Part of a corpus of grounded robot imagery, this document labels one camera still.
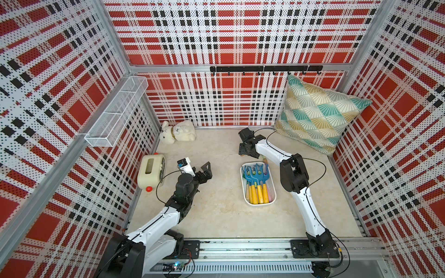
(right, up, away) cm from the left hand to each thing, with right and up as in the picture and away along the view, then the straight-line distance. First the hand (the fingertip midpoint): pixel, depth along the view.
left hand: (205, 164), depth 85 cm
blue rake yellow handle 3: (+23, -7, +4) cm, 24 cm away
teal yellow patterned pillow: (+59, +24, +6) cm, 64 cm away
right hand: (+24, +7, +21) cm, 33 cm away
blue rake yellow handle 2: (+27, -5, +4) cm, 28 cm away
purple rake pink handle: (+33, -17, +2) cm, 37 cm away
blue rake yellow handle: (+25, -18, -1) cm, 31 cm away
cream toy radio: (-29, -4, +4) cm, 29 cm away
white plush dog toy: (-17, +18, +21) cm, 33 cm away
